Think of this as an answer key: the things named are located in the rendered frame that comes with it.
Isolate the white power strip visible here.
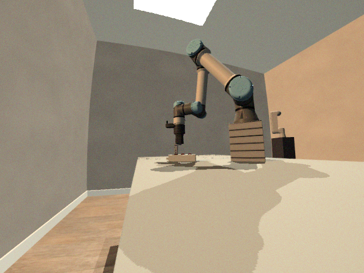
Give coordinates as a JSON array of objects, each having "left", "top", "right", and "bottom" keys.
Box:
[{"left": 166, "top": 154, "right": 196, "bottom": 162}]

